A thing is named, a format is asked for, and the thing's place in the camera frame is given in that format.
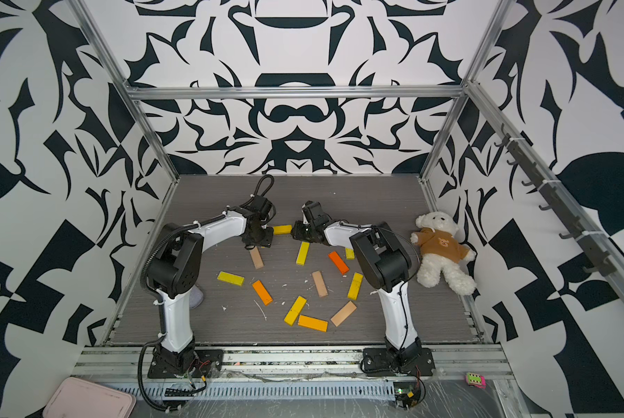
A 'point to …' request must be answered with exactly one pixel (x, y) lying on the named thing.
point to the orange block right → (341, 266)
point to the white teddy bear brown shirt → (441, 253)
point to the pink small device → (473, 379)
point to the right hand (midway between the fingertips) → (291, 228)
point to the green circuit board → (407, 394)
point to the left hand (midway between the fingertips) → (263, 236)
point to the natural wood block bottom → (343, 314)
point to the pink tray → (76, 398)
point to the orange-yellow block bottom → (313, 323)
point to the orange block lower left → (263, 294)
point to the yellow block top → (283, 229)
